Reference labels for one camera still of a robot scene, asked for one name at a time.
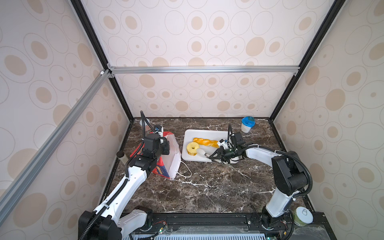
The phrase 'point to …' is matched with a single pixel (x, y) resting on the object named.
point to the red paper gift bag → (169, 165)
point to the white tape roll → (302, 217)
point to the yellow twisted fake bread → (212, 143)
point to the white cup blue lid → (247, 123)
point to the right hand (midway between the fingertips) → (211, 158)
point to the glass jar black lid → (120, 155)
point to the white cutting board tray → (188, 136)
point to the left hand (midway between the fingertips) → (168, 138)
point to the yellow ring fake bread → (191, 148)
